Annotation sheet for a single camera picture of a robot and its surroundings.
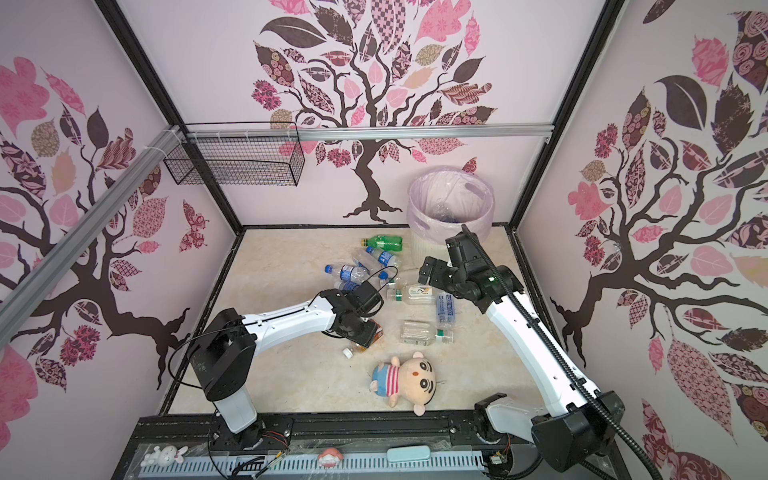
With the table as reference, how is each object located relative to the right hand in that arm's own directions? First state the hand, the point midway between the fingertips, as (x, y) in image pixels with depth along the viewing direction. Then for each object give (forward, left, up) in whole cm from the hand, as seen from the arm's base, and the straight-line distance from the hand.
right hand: (435, 271), depth 76 cm
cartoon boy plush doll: (-22, +6, -17) cm, 29 cm away
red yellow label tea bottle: (-12, +21, -20) cm, 32 cm away
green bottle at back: (+28, +14, -20) cm, 38 cm away
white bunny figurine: (-37, +65, -21) cm, 78 cm away
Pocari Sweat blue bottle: (+20, +14, -19) cm, 31 cm away
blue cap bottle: (+14, +24, -21) cm, 35 cm away
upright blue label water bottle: (-1, -5, -20) cm, 20 cm away
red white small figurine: (-38, +26, -19) cm, 50 cm away
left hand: (-9, +20, -21) cm, 31 cm away
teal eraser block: (-37, +9, -23) cm, 44 cm away
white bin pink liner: (+36, -7, -7) cm, 37 cm away
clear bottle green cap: (-6, +3, -24) cm, 25 cm away
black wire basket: (+42, +61, +10) cm, 75 cm away
